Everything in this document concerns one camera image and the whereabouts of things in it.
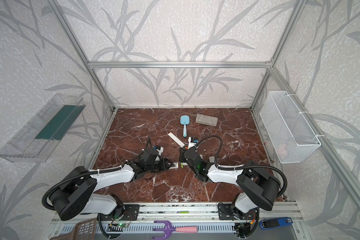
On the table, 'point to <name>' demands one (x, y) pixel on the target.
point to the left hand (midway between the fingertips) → (173, 161)
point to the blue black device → (267, 223)
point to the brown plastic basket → (85, 230)
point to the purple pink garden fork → (169, 229)
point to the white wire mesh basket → (294, 139)
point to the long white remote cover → (181, 144)
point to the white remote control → (176, 165)
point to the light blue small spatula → (185, 120)
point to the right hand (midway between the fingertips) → (180, 145)
